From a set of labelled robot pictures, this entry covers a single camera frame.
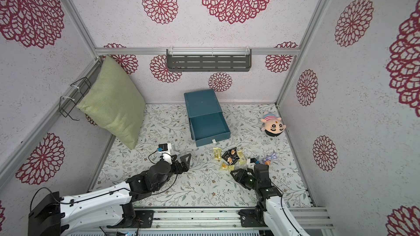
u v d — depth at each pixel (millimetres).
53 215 450
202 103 920
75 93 774
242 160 920
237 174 792
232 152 941
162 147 673
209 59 933
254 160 820
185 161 699
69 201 443
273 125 973
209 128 893
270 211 589
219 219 757
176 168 673
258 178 684
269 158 901
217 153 941
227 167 873
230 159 911
